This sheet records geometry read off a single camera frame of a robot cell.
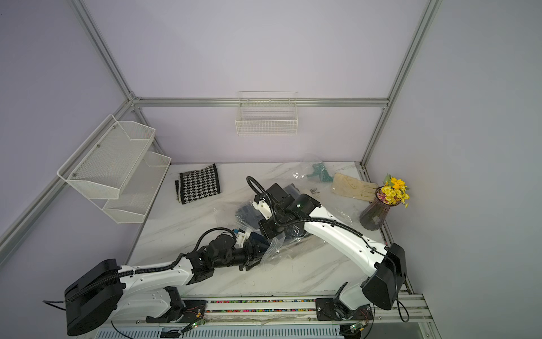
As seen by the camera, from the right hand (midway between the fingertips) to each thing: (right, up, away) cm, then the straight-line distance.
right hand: (265, 234), depth 73 cm
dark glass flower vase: (+45, +5, +13) cm, 47 cm away
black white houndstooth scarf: (-38, +17, +34) cm, 54 cm away
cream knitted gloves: (+45, +16, +37) cm, 60 cm away
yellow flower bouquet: (+48, +15, +4) cm, 51 cm away
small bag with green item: (+25, +25, +38) cm, 52 cm away
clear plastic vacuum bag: (+21, +20, +37) cm, 47 cm away
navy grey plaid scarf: (-7, +4, +7) cm, 11 cm away
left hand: (+1, -8, +2) cm, 9 cm away
